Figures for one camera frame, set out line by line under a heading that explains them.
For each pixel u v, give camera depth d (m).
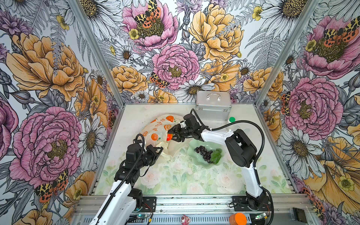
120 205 0.50
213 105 1.05
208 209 0.74
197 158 0.90
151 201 0.75
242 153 0.55
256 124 0.57
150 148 0.71
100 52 0.90
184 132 0.83
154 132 0.83
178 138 0.86
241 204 0.73
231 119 1.00
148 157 0.69
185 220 0.66
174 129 0.84
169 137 0.88
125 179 0.53
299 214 0.70
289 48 0.87
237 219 0.62
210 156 0.85
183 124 0.89
